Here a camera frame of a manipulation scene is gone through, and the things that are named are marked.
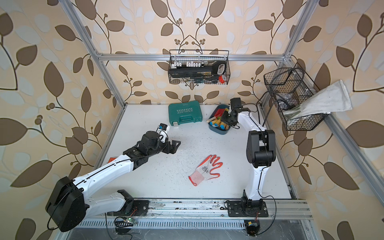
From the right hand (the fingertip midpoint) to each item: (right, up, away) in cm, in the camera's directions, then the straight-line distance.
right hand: (223, 119), depth 99 cm
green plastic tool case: (-27, +5, +9) cm, 29 cm away
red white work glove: (-14, -31, -13) cm, 36 cm away
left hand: (-30, -12, -18) cm, 37 cm away
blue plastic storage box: (-4, -7, +1) cm, 8 cm away
